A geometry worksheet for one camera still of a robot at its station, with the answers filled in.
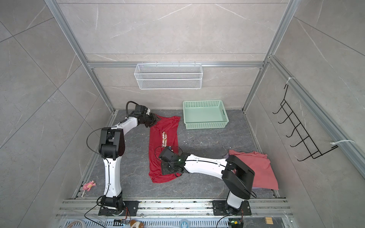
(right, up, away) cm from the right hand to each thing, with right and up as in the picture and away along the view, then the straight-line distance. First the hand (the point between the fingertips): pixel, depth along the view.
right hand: (165, 167), depth 82 cm
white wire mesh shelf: (-1, +60, +19) cm, 63 cm away
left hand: (-8, +31, +23) cm, 39 cm away
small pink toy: (-43, -10, -2) cm, 45 cm away
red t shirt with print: (-4, +18, +22) cm, 29 cm away
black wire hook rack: (+68, +23, -14) cm, 73 cm away
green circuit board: (+37, -24, -11) cm, 46 cm away
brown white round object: (-13, -22, -14) cm, 30 cm away
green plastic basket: (+31, +34, +36) cm, 58 cm away
